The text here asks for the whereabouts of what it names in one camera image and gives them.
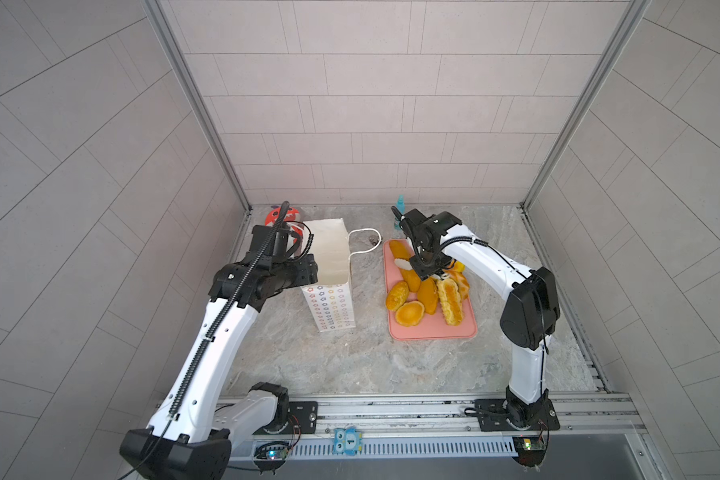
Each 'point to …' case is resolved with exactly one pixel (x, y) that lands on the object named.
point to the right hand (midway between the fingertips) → (425, 271)
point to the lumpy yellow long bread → (451, 301)
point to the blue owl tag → (347, 441)
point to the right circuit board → (530, 450)
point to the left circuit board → (274, 451)
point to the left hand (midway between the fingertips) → (313, 264)
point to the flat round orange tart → (410, 314)
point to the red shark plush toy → (272, 215)
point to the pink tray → (432, 327)
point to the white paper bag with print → (330, 299)
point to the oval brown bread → (428, 294)
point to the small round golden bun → (397, 295)
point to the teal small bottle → (401, 204)
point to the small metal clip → (373, 240)
